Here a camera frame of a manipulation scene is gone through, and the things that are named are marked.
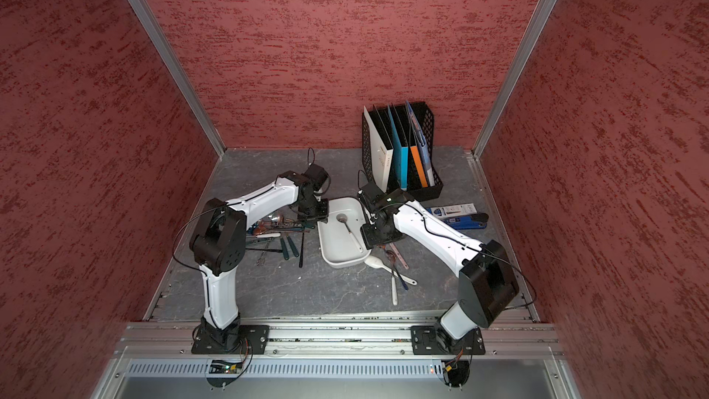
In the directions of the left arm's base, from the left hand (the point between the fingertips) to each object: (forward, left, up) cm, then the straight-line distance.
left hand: (322, 223), depth 92 cm
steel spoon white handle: (+6, -6, -5) cm, 10 cm away
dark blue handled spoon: (-10, -24, -5) cm, 26 cm away
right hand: (-10, -19, +6) cm, 22 cm away
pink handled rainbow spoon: (-9, -26, -4) cm, 28 cm away
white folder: (+13, -19, +22) cm, 32 cm away
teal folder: (+12, -26, +23) cm, 36 cm away
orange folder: (+14, -33, +15) cm, 39 cm away
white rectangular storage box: (-4, -6, -4) cm, 9 cm away
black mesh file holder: (+37, -37, +17) cm, 55 cm away
